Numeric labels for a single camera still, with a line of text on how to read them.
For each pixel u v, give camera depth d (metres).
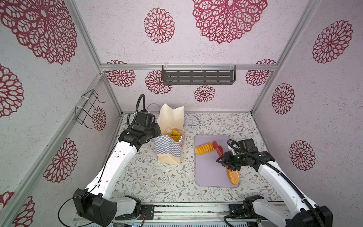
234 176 0.81
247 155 0.60
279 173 0.48
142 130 0.55
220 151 0.82
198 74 0.92
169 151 0.83
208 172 0.86
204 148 0.95
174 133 1.01
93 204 0.37
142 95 0.60
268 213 0.54
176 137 0.69
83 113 0.75
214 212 0.76
